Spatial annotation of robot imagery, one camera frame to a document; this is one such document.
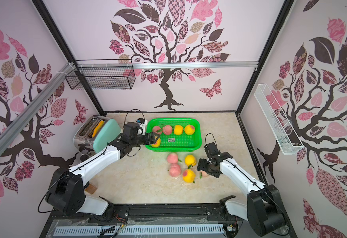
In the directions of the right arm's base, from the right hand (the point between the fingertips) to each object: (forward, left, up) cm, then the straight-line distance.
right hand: (204, 172), depth 84 cm
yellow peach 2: (+7, +8, +1) cm, 11 cm away
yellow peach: (+31, +14, +1) cm, 34 cm away
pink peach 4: (-2, 0, +1) cm, 2 cm away
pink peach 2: (+9, +18, +1) cm, 20 cm away
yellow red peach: (+31, +6, +2) cm, 31 cm away
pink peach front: (+31, +30, +3) cm, 44 cm away
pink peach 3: (+1, +17, +2) cm, 17 cm away
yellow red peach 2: (-3, +9, +1) cm, 10 cm away
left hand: (+16, +29, +13) cm, 35 cm away
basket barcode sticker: (+26, +20, -4) cm, 32 cm away
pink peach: (+30, +22, +2) cm, 38 cm away
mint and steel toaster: (+19, +65, +14) cm, 69 cm away
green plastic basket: (+23, +11, -4) cm, 25 cm away
